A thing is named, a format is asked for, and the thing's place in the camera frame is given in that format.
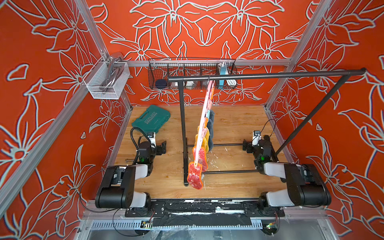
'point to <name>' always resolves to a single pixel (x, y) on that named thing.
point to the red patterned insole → (194, 175)
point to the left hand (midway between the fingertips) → (157, 140)
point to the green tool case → (154, 118)
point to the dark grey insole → (210, 124)
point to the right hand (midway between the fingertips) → (250, 138)
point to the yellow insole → (205, 140)
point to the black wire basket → (160, 69)
